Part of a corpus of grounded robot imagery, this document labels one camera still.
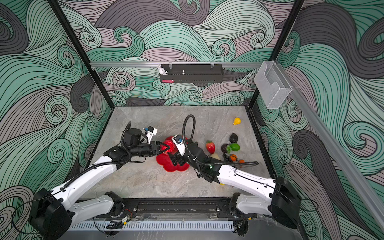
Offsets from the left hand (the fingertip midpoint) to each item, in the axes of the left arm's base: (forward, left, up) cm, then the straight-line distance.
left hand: (167, 147), depth 75 cm
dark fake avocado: (+16, -40, -14) cm, 46 cm away
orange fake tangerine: (+4, -39, -17) cm, 43 cm away
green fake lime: (+10, -40, -15) cm, 44 cm away
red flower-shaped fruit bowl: (+2, +3, -19) cm, 20 cm away
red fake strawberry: (+10, -25, -16) cm, 31 cm away
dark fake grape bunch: (+3, -34, -17) cm, 38 cm away
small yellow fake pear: (+32, -47, -15) cm, 58 cm away
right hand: (0, -4, +1) cm, 4 cm away
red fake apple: (-1, -3, 0) cm, 3 cm away
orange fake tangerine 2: (+1, -43, -17) cm, 46 cm away
